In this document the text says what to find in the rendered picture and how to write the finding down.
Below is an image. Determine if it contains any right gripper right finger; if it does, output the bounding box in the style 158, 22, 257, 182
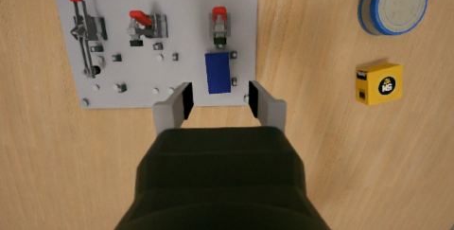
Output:
248, 80, 288, 134

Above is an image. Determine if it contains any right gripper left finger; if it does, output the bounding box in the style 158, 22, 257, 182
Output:
152, 82, 194, 137

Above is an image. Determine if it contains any round grey and blue tin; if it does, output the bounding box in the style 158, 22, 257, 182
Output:
358, 0, 428, 36

